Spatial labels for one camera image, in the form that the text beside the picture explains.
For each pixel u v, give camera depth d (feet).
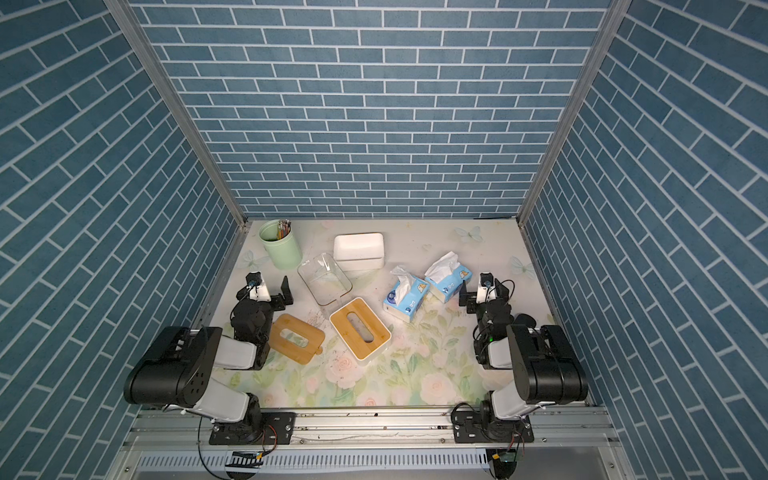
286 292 2.75
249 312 2.27
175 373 1.45
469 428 2.42
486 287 2.50
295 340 2.92
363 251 3.68
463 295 2.74
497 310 2.33
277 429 2.40
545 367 1.49
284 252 3.31
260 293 2.53
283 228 3.09
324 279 3.38
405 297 2.93
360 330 2.96
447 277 3.16
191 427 2.47
